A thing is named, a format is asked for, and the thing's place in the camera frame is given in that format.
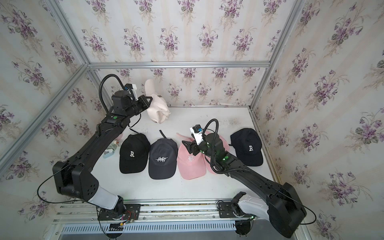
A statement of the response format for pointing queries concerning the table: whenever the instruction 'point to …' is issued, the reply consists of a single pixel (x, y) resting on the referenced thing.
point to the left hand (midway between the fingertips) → (152, 98)
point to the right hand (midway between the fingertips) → (190, 138)
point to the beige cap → (158, 110)
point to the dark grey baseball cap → (163, 158)
